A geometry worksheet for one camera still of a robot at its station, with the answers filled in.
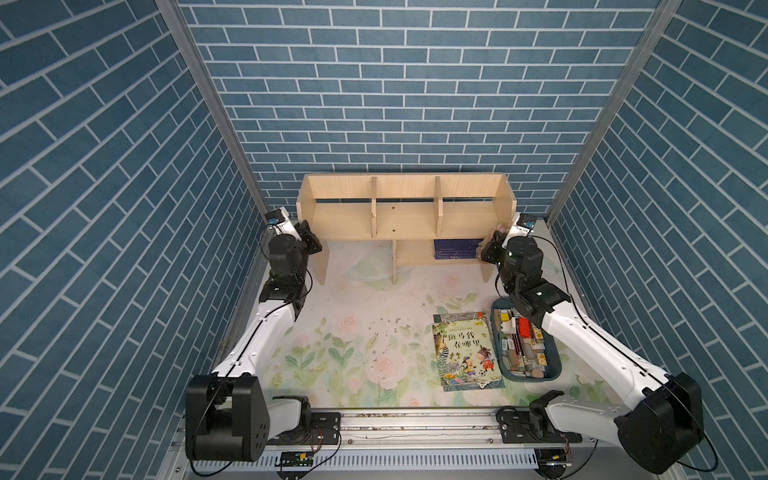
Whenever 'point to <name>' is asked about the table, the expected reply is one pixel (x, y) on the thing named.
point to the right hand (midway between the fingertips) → (497, 233)
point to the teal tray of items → (524, 350)
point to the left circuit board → (297, 459)
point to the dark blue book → (461, 248)
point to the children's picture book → (467, 354)
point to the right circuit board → (551, 460)
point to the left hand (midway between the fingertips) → (315, 220)
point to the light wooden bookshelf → (411, 210)
